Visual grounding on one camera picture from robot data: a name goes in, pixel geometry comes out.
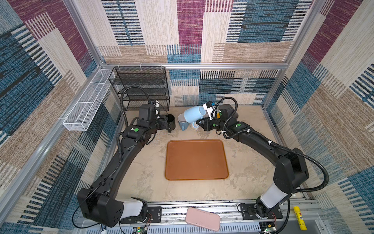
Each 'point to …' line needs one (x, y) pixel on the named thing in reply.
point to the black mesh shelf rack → (138, 85)
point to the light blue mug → (194, 114)
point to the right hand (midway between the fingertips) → (197, 123)
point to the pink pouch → (208, 220)
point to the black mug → (171, 119)
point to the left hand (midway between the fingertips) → (165, 116)
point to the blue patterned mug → (183, 123)
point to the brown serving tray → (196, 159)
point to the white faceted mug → (194, 126)
